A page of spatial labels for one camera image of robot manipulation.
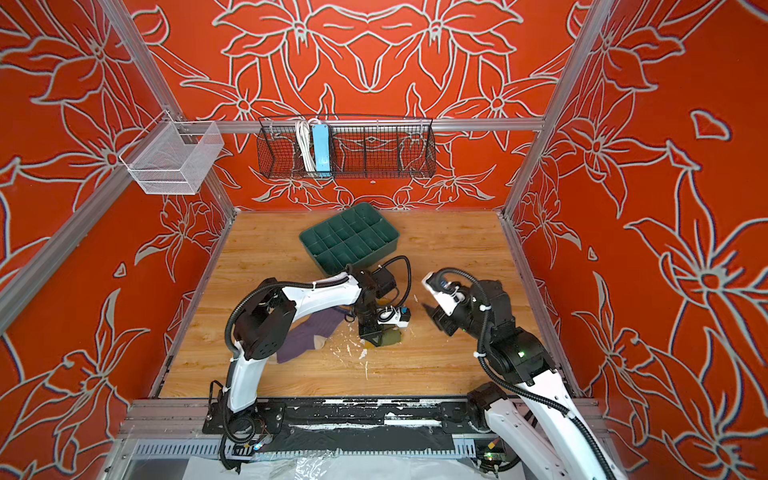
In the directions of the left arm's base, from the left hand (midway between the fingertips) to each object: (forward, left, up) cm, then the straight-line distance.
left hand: (380, 337), depth 86 cm
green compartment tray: (+33, +10, +6) cm, 35 cm away
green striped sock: (-1, -3, +4) cm, 5 cm away
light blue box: (+44, +20, +33) cm, 59 cm away
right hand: (+3, -12, +23) cm, 26 cm away
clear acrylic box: (+42, +68, +31) cm, 86 cm away
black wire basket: (+53, +10, +30) cm, 61 cm away
